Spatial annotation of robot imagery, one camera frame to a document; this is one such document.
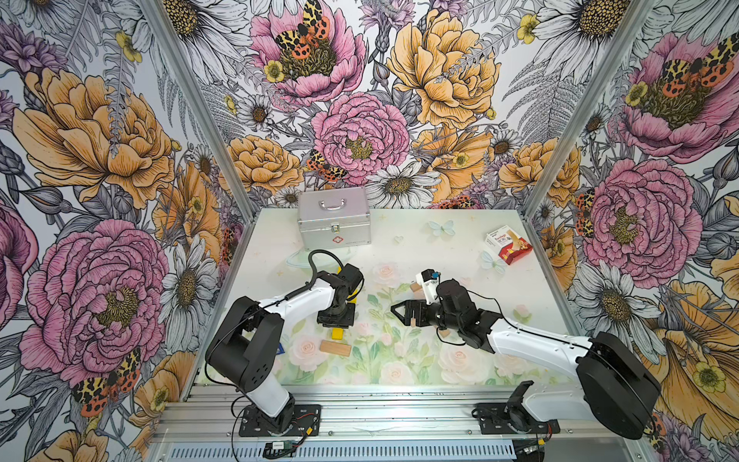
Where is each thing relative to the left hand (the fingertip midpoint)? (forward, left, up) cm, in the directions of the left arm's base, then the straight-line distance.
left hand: (336, 330), depth 87 cm
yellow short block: (-1, -1, -1) cm, 1 cm away
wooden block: (-4, 0, -3) cm, 5 cm away
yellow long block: (+2, -6, +14) cm, 16 cm away
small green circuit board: (-28, +12, -2) cm, 30 cm away
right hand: (+1, -19, +7) cm, 21 cm away
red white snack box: (+32, -61, +1) cm, 69 cm away
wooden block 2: (-4, -21, +14) cm, 26 cm away
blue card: (-5, +16, -2) cm, 17 cm away
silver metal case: (+35, +1, +12) cm, 37 cm away
